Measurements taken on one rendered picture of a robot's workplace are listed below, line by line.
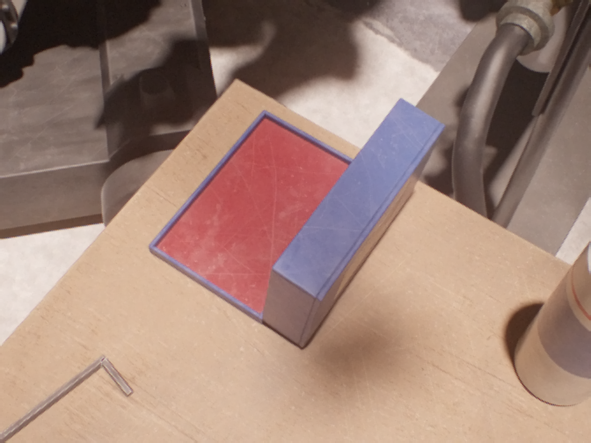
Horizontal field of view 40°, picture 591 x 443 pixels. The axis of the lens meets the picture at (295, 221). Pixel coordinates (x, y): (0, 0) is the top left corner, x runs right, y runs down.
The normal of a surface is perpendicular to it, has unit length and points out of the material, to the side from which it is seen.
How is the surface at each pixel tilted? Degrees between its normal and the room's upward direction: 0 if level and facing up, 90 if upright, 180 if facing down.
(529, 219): 0
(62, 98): 0
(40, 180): 90
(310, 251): 7
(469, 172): 51
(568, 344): 90
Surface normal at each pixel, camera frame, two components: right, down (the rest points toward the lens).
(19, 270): 0.00, -0.47
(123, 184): -0.58, -0.25
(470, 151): -0.06, 0.31
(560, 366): -0.66, 0.66
